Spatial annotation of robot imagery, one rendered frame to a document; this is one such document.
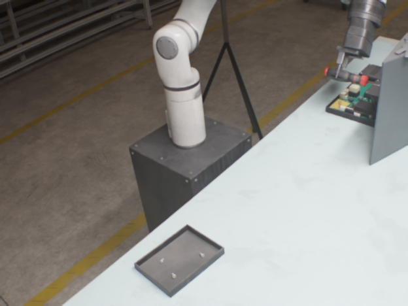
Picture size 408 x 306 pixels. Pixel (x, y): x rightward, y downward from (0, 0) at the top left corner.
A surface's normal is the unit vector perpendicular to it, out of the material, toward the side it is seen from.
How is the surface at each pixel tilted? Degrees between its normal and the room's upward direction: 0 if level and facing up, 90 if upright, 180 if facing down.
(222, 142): 0
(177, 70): 90
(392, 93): 90
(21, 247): 0
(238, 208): 0
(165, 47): 92
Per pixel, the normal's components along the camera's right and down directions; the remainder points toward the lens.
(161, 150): -0.11, -0.82
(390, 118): 0.45, 0.47
